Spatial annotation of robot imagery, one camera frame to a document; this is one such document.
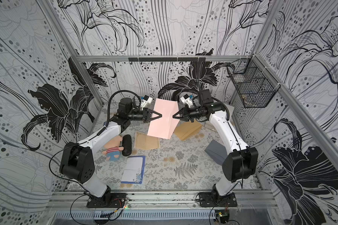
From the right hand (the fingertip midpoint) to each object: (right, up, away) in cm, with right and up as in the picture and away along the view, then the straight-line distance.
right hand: (175, 116), depth 74 cm
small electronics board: (+25, -51, -3) cm, 57 cm away
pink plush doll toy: (-39, -20, +13) cm, 46 cm away
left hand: (-8, -1, +1) cm, 8 cm away
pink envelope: (-6, -6, -1) cm, 9 cm away
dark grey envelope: (+28, -23, +18) cm, 41 cm away
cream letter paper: (-21, -18, +22) cm, 36 cm away
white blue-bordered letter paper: (-25, -34, +11) cm, 43 cm away
